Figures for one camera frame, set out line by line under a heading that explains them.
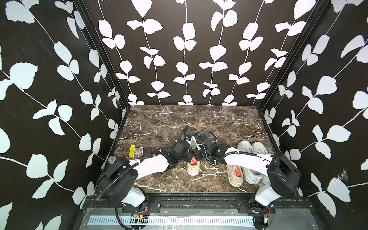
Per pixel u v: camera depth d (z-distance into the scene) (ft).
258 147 2.96
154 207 2.42
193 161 2.57
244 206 2.41
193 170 2.67
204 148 2.10
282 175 1.45
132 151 3.05
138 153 3.03
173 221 2.30
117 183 1.41
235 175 2.52
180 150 2.17
